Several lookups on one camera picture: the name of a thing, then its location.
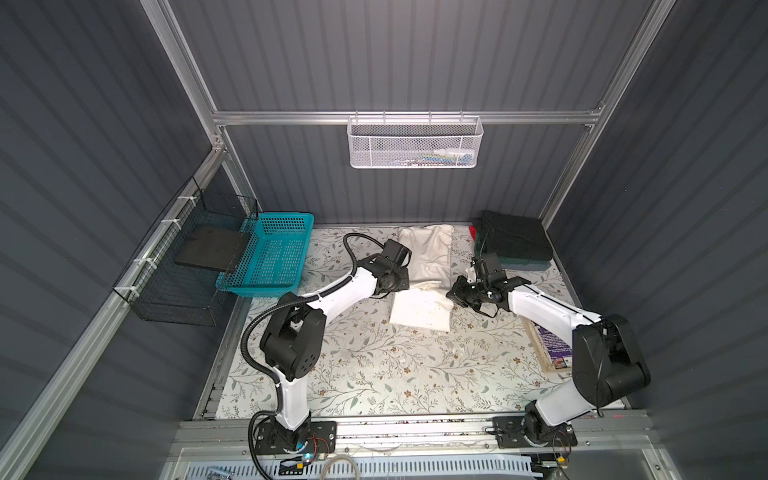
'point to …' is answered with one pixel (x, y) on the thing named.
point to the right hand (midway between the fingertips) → (449, 295)
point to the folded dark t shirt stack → (520, 241)
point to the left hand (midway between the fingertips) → (401, 279)
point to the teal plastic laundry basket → (272, 261)
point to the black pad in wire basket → (213, 247)
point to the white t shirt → (427, 303)
